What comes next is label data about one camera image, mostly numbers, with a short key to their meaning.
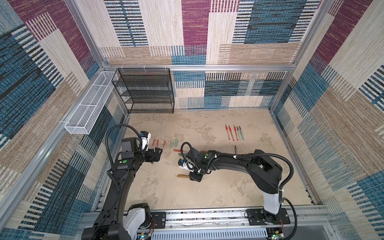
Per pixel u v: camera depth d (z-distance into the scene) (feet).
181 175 2.86
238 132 3.49
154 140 3.40
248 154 1.75
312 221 2.40
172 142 3.35
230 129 3.55
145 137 2.38
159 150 2.44
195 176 2.54
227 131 3.54
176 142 3.34
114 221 1.30
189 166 2.55
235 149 3.22
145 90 3.57
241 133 3.49
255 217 2.41
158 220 2.40
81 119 3.01
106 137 3.22
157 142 3.35
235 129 3.55
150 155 2.33
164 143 3.34
